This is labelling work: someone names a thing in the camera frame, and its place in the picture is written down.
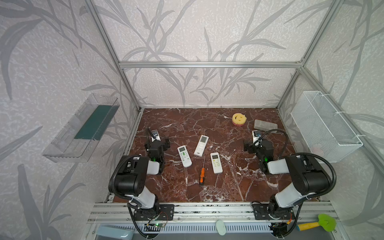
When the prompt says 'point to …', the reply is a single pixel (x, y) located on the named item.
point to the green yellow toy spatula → (327, 222)
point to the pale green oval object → (221, 227)
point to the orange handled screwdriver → (202, 174)
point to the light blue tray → (104, 232)
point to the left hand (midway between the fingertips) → (159, 133)
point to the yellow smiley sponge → (238, 119)
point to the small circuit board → (159, 225)
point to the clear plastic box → (264, 125)
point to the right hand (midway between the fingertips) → (252, 134)
